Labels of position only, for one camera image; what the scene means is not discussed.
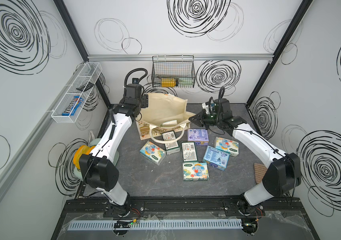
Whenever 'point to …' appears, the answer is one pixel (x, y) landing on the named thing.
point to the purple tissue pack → (199, 136)
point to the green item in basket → (185, 82)
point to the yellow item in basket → (168, 82)
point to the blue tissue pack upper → (216, 158)
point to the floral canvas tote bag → (166, 112)
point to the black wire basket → (173, 71)
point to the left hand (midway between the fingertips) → (136, 96)
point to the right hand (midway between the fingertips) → (190, 118)
